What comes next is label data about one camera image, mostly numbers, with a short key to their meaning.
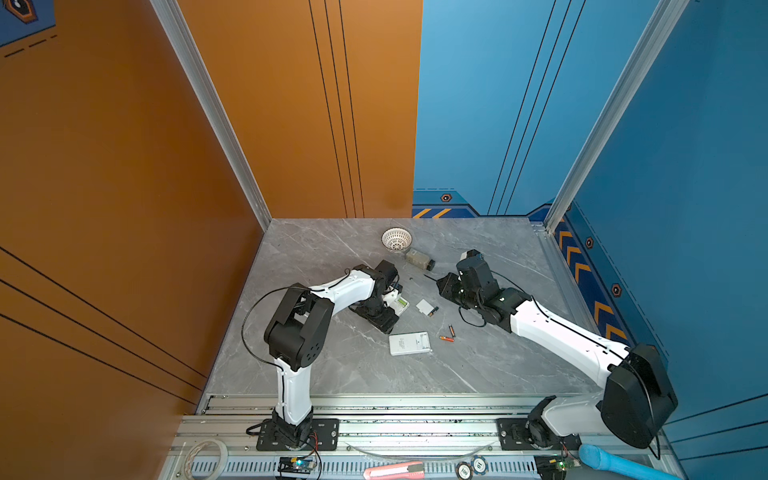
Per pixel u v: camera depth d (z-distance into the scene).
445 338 0.89
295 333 0.52
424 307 0.97
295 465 0.71
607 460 0.67
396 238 1.12
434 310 0.96
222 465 0.70
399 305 0.96
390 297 0.88
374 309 0.81
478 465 0.70
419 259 1.05
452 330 0.91
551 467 0.70
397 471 0.69
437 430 0.76
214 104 0.85
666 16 0.70
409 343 0.87
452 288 0.73
